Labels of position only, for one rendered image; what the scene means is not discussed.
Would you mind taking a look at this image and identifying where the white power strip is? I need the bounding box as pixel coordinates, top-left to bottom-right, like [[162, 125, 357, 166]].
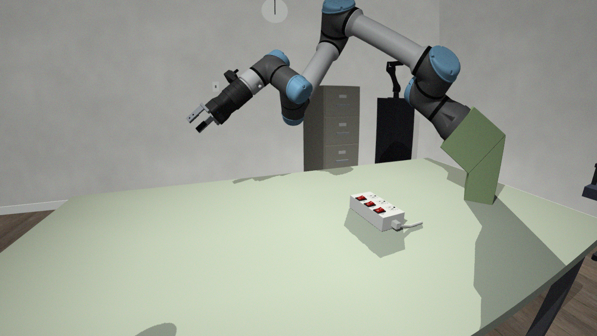
[[349, 192, 423, 231]]

